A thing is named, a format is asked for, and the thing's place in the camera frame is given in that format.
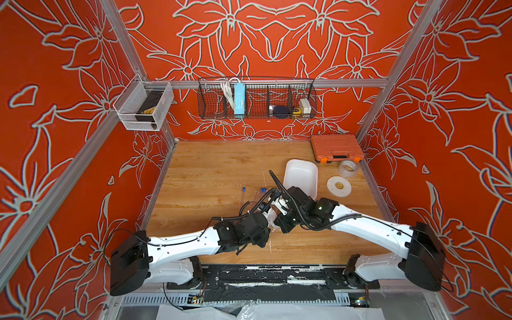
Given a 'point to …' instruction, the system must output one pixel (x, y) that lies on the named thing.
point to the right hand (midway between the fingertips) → (271, 223)
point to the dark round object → (280, 111)
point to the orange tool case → (336, 147)
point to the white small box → (305, 106)
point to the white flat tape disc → (346, 190)
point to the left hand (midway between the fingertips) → (270, 229)
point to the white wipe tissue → (271, 215)
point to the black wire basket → (256, 98)
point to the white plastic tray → (301, 174)
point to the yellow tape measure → (299, 112)
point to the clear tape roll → (347, 168)
